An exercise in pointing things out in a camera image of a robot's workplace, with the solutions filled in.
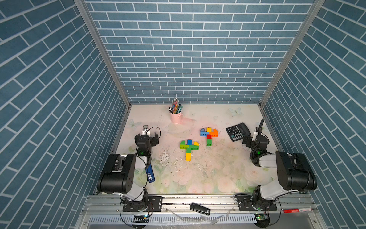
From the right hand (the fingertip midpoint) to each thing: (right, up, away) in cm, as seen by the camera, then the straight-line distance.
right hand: (255, 136), depth 95 cm
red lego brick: (-31, -1, +5) cm, 31 cm away
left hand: (-70, +2, -2) cm, 70 cm away
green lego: (-31, -4, +2) cm, 31 cm away
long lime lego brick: (-48, -7, -1) cm, 48 cm away
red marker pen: (+6, -35, -22) cm, 42 cm away
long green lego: (-45, -9, -1) cm, 46 cm away
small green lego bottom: (-49, -5, +2) cm, 49 cm away
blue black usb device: (-66, -22, -14) cm, 71 cm away
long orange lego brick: (-27, +1, +5) cm, 27 cm away
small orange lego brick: (-25, +2, +8) cm, 27 cm away
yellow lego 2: (-45, -12, -6) cm, 47 cm away
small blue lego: (-35, +4, +7) cm, 36 cm away
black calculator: (-9, +2, +7) cm, 12 cm away
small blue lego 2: (-44, -4, +1) cm, 44 cm away
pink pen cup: (-54, +12, +9) cm, 56 cm away
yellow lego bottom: (-39, -5, +1) cm, 40 cm away
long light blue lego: (-34, +1, +5) cm, 34 cm away
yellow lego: (-30, +4, +7) cm, 31 cm away
